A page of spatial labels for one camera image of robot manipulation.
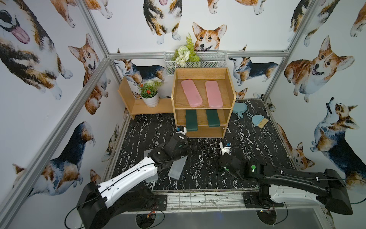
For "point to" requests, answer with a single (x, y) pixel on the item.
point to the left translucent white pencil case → (155, 178)
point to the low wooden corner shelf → (137, 107)
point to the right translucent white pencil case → (177, 168)
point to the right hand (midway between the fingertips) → (215, 155)
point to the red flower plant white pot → (149, 92)
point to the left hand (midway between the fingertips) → (193, 140)
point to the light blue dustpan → (239, 108)
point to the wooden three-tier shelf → (202, 99)
